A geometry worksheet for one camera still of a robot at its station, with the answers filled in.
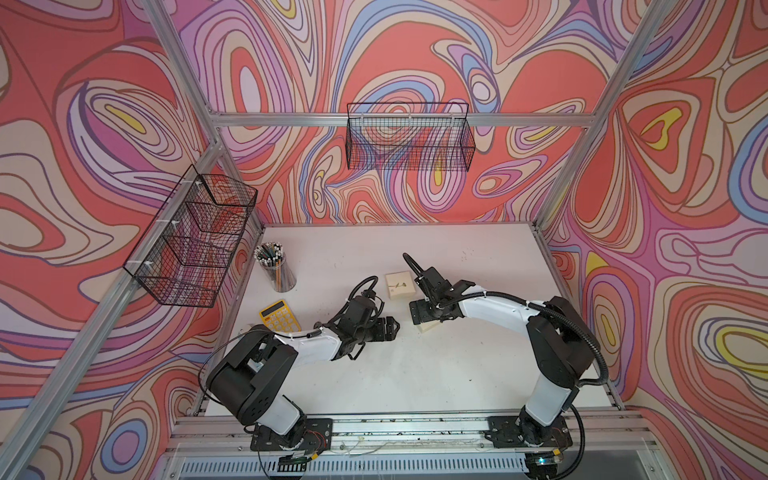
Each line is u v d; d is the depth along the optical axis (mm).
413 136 959
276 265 901
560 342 467
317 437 719
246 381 442
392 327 818
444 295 680
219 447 725
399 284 982
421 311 822
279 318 929
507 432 734
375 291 842
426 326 889
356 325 704
